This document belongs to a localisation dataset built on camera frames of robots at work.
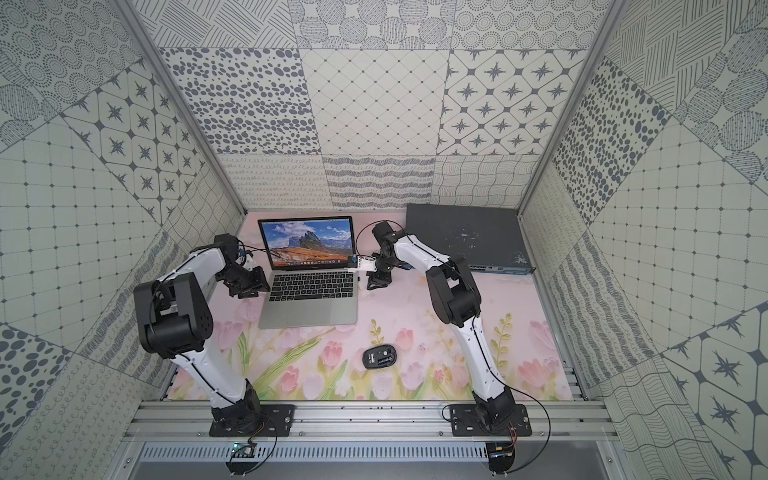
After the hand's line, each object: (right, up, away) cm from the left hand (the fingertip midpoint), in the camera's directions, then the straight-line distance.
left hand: (255, 291), depth 94 cm
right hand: (+38, +4, +6) cm, 39 cm away
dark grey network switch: (+80, +17, +14) cm, 83 cm away
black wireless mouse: (+41, -16, -12) cm, 46 cm away
